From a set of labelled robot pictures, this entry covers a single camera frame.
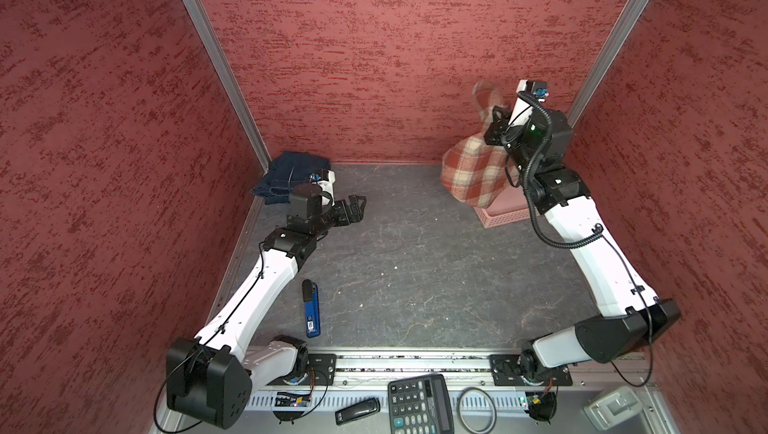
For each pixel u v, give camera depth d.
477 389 0.71
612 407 0.68
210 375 0.38
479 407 0.70
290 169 1.10
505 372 0.74
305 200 0.57
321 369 0.74
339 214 0.69
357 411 0.69
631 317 0.39
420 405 0.68
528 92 0.54
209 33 0.82
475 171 0.74
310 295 0.83
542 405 0.71
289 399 0.73
